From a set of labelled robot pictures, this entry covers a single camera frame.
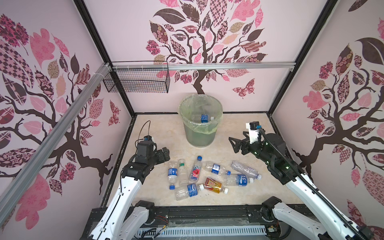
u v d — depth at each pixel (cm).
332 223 39
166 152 70
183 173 88
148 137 68
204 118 98
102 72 81
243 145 61
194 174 83
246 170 85
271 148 45
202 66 93
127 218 55
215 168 85
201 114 101
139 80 122
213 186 78
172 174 83
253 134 58
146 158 56
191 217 74
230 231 70
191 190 76
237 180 83
